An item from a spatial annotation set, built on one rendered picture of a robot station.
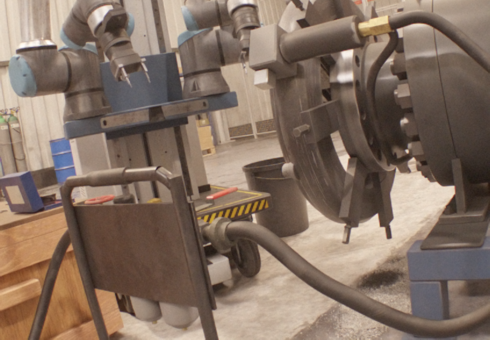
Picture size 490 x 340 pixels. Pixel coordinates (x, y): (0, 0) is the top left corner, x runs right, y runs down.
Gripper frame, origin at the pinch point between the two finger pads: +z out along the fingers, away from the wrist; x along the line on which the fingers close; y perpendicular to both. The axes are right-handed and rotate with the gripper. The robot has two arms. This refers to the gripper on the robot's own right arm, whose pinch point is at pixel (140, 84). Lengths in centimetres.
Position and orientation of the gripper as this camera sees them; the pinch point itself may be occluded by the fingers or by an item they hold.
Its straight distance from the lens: 114.9
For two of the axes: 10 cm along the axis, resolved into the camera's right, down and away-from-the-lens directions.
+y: -3.9, 4.3, 8.1
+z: 4.8, 8.5, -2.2
